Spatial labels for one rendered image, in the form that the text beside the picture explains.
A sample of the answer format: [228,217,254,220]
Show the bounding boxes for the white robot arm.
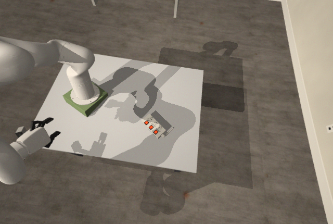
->
[0,36,100,184]

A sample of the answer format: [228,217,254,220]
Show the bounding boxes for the beige power strip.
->
[142,114,171,138]

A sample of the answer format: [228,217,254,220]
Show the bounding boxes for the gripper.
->
[16,117,61,154]

